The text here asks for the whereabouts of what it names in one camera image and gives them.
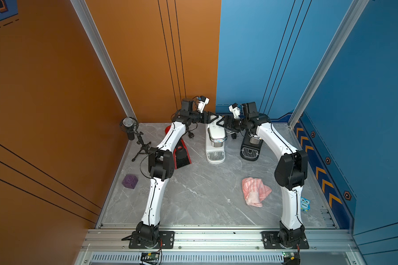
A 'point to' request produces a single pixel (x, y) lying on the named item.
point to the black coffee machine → (251, 146)
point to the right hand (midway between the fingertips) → (221, 125)
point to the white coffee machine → (215, 136)
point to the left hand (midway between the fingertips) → (216, 114)
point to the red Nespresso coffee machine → (182, 157)
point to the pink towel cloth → (255, 191)
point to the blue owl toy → (305, 204)
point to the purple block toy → (130, 181)
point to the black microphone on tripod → (129, 125)
